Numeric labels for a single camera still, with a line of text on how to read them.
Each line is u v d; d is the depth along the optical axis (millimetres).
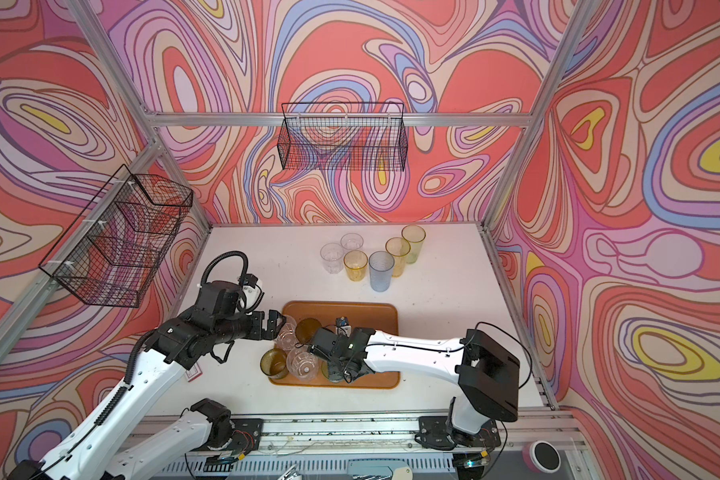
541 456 660
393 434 750
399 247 1010
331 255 1052
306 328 840
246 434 730
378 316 946
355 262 1054
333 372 691
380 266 984
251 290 664
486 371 454
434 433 734
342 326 727
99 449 396
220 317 557
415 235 991
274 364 837
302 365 840
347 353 554
